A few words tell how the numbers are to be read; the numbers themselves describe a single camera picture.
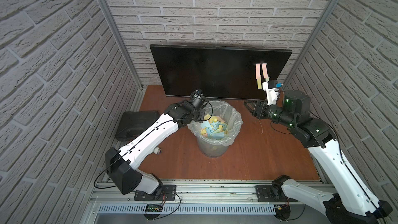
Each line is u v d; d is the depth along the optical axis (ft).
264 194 2.38
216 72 3.28
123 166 1.29
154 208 2.34
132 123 2.96
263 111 1.73
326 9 2.56
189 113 1.69
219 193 2.49
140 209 2.29
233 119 2.43
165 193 2.42
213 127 2.72
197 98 1.84
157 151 2.74
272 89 1.75
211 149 2.49
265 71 2.23
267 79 2.44
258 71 2.24
